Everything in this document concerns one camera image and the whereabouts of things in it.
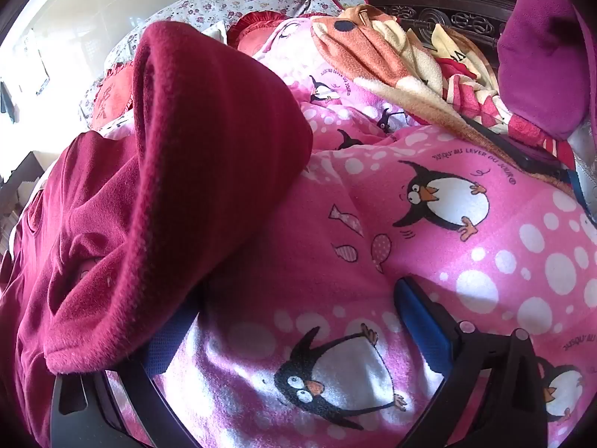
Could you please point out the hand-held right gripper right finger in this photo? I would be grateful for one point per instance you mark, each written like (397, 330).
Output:
(424, 326)

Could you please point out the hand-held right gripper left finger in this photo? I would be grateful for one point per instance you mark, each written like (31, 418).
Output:
(170, 340)

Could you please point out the dark red fleece garment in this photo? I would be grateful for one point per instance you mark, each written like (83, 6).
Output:
(186, 149)

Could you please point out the pink penguin print blanket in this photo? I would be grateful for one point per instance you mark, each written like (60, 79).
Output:
(326, 242)

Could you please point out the black flat device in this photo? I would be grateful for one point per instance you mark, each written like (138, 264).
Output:
(517, 151)

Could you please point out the red white striped cloth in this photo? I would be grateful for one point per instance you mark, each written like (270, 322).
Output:
(475, 98)

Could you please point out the red heart cushion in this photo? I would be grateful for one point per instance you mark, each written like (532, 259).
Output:
(112, 98)
(261, 28)

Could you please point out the orange cream cartoon blanket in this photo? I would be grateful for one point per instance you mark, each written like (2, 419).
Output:
(373, 51)

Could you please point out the magenta fleece cloth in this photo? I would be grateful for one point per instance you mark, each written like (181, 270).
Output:
(541, 56)

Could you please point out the white pillow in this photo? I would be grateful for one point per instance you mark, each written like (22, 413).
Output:
(215, 32)

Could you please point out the dark carved wooden headboard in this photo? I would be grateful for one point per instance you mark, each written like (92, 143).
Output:
(443, 14)

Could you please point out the floral pillow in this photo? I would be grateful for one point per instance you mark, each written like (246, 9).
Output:
(200, 4)

